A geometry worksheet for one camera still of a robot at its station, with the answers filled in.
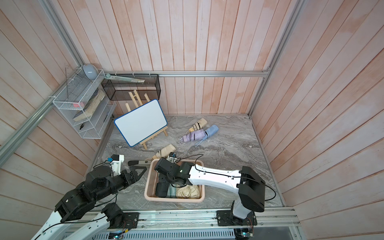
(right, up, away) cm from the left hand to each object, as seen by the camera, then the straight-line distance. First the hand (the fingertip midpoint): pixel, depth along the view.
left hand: (142, 174), depth 67 cm
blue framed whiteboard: (-8, +23, +18) cm, 30 cm away
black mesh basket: (-7, +50, +40) cm, 64 cm away
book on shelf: (-32, +35, +15) cm, 50 cm away
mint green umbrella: (+12, -13, +13) cm, 22 cm away
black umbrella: (+8, -8, +5) cm, 13 cm away
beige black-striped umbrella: (+6, +6, +29) cm, 30 cm away
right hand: (+7, -4, +10) cm, 13 cm away
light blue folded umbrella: (+36, +19, +39) cm, 57 cm away
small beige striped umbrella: (+29, +23, +43) cm, 57 cm away
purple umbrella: (+25, +16, +34) cm, 45 cm away
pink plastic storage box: (+2, -7, +7) cm, 10 cm away
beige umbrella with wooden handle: (+21, -11, +8) cm, 25 cm away
